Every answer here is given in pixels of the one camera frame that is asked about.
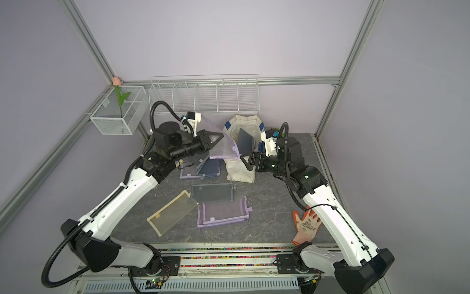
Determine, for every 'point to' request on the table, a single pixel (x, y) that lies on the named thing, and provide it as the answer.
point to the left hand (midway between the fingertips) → (224, 138)
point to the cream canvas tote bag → (237, 169)
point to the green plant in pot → (276, 129)
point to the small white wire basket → (122, 111)
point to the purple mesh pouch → (225, 147)
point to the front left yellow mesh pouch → (171, 215)
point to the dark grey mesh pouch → (214, 192)
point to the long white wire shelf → (221, 94)
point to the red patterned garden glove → (307, 227)
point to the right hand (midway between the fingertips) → (247, 155)
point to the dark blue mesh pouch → (211, 167)
